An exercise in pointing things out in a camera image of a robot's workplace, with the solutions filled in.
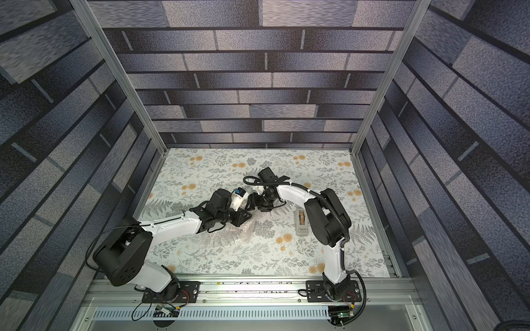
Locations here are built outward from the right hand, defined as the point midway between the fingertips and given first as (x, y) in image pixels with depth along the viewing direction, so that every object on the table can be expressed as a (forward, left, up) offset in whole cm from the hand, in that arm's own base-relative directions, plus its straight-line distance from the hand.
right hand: (249, 208), depth 91 cm
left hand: (-5, -1, +3) cm, 6 cm away
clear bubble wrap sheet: (-12, +7, -4) cm, 14 cm away
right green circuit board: (-37, -35, -5) cm, 51 cm away
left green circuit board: (-38, +27, -4) cm, 47 cm away
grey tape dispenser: (-6, -23, -1) cm, 24 cm away
